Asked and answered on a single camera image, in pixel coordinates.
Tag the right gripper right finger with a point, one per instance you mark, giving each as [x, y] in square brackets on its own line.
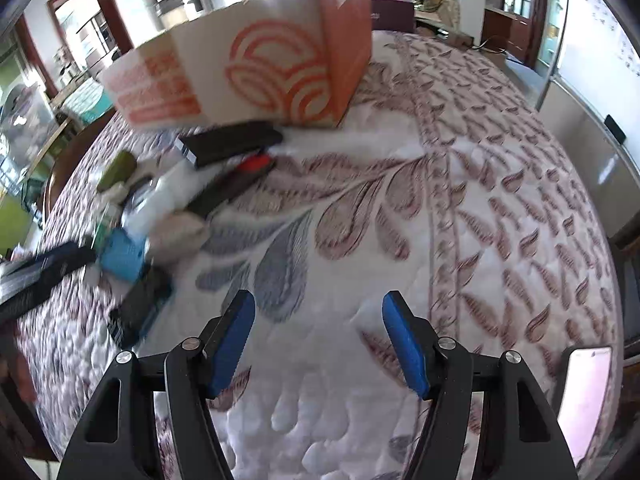
[440, 371]

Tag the paisley quilted bedspread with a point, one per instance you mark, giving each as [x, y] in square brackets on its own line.
[441, 182]

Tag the olive green roll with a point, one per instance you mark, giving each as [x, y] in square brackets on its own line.
[121, 168]

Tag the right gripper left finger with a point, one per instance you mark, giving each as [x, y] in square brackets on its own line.
[196, 371]

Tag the black red marker pen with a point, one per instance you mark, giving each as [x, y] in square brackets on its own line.
[231, 184]

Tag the blue plastic box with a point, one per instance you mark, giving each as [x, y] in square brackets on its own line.
[122, 256]

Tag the black rectangular case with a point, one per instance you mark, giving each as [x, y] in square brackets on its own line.
[221, 143]

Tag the purple sofa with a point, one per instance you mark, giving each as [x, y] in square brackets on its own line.
[393, 15]

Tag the black flat wallet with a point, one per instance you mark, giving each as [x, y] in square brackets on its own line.
[131, 320]

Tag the orange printed cardboard box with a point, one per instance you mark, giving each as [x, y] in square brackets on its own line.
[294, 62]

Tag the smartphone on bed edge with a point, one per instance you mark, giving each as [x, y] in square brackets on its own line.
[579, 395]

